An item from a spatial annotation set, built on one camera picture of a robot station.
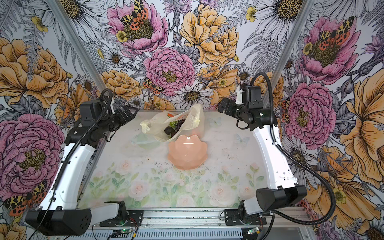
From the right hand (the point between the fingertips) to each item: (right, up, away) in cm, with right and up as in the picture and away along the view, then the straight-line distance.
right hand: (225, 111), depth 72 cm
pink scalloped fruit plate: (-19, -24, +26) cm, 40 cm away
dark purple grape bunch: (-26, -6, +36) cm, 45 cm away
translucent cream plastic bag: (-37, -8, +15) cm, 41 cm away
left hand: (-44, -3, 0) cm, 44 cm away
